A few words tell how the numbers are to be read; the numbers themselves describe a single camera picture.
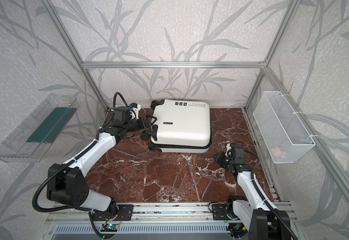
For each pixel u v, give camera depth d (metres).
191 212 0.75
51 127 0.63
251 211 0.42
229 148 0.81
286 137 0.61
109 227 0.71
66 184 0.42
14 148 0.59
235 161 0.66
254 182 0.51
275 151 0.73
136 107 0.77
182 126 0.83
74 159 0.45
